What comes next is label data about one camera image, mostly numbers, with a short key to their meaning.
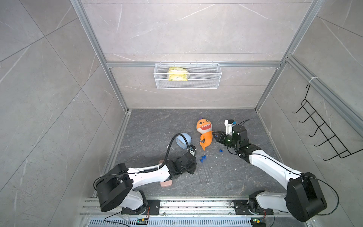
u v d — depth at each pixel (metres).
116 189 0.42
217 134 0.80
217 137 0.74
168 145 0.64
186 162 0.63
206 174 0.85
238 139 0.64
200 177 0.84
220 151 0.95
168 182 0.80
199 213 0.73
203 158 0.91
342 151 0.58
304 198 0.40
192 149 0.74
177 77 0.86
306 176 0.43
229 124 0.76
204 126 0.98
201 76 1.01
